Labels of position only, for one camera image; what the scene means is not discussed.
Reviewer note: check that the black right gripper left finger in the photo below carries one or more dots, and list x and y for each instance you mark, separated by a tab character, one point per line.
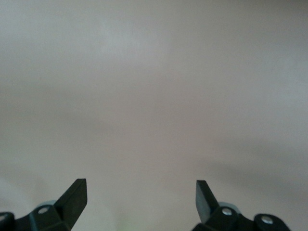
72	202

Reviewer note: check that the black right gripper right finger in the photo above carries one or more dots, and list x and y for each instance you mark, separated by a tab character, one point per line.
204	202

